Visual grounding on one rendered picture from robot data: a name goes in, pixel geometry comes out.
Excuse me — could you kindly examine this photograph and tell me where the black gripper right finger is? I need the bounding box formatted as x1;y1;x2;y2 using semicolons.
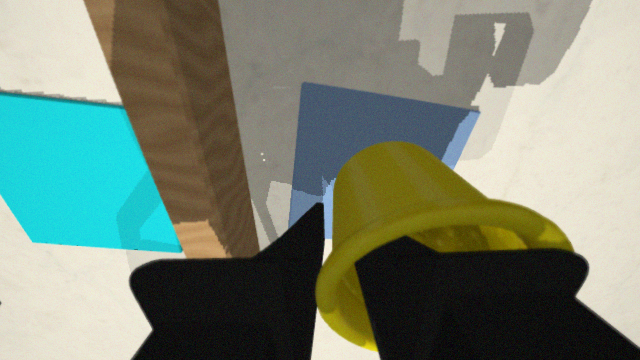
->
354;236;590;360

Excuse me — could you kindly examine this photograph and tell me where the yellow cup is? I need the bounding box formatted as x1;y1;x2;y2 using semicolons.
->
315;141;575;352

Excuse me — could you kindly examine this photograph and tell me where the brown wooden plank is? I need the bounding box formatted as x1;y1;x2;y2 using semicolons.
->
83;0;260;259

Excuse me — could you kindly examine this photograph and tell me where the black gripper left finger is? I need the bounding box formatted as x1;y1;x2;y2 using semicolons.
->
128;202;325;360

